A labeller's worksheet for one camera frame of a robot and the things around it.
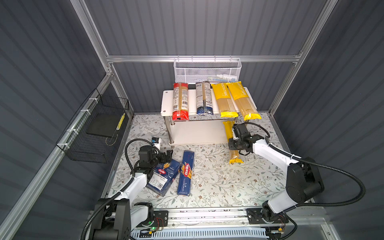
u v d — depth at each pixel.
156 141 0.76
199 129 1.08
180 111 0.71
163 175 0.81
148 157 0.68
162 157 0.77
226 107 0.73
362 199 0.41
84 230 0.36
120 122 0.79
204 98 0.77
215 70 0.99
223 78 0.91
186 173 0.85
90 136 0.71
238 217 0.75
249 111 0.71
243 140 0.68
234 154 0.84
